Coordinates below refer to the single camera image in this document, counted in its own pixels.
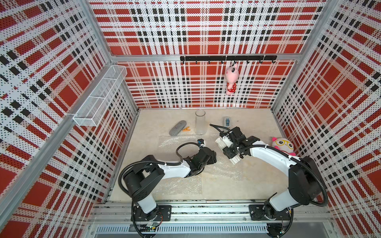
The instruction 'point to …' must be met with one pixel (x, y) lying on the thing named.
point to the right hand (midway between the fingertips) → (231, 149)
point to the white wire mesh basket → (93, 110)
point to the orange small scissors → (187, 129)
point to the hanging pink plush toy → (231, 74)
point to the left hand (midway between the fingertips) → (213, 154)
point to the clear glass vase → (200, 122)
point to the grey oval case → (177, 128)
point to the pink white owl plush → (284, 145)
